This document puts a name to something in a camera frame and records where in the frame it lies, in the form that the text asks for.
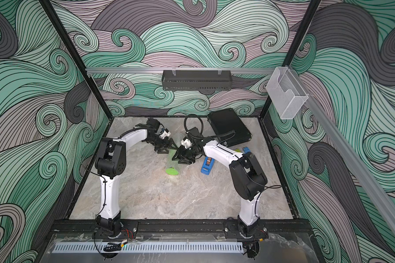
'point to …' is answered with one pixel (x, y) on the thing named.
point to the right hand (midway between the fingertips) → (173, 161)
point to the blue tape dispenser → (207, 165)
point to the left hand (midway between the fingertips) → (173, 148)
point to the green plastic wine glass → (173, 170)
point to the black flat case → (229, 127)
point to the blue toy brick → (246, 149)
